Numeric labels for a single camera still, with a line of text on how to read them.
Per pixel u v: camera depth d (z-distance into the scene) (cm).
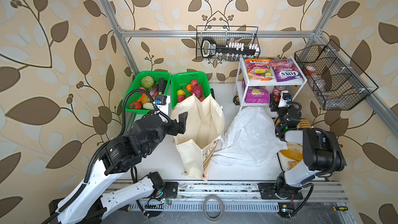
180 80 116
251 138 91
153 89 109
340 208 69
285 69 78
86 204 37
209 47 84
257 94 85
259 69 78
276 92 81
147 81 112
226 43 81
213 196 75
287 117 70
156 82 116
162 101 47
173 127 51
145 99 47
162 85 111
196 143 60
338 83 72
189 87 112
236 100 106
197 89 106
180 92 110
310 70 81
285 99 74
